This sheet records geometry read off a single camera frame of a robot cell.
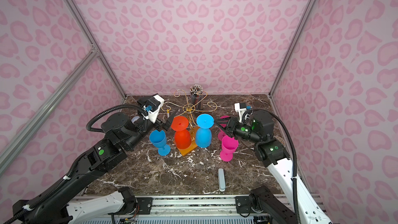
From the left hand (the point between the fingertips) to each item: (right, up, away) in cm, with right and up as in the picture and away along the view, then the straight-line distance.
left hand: (165, 98), depth 57 cm
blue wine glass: (-9, -19, +22) cm, 30 cm away
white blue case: (+23, -39, +20) cm, 49 cm away
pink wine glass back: (+27, -22, +20) cm, 40 cm away
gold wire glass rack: (+7, -3, +15) cm, 17 cm away
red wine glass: (+5, -17, +12) cm, 21 cm away
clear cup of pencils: (+9, +7, +41) cm, 42 cm away
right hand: (+19, -9, +5) cm, 22 cm away
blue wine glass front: (+14, -16, +12) cm, 24 cm away
